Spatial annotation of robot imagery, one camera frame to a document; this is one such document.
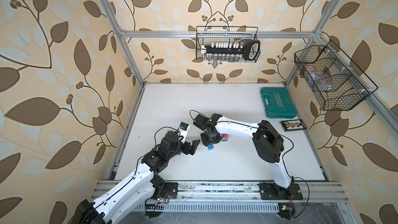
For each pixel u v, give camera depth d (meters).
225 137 0.93
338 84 0.72
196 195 0.74
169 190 0.74
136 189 0.50
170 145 0.60
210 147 0.87
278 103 1.02
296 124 0.96
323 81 0.70
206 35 0.91
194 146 0.71
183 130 0.69
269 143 0.51
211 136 0.75
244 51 0.84
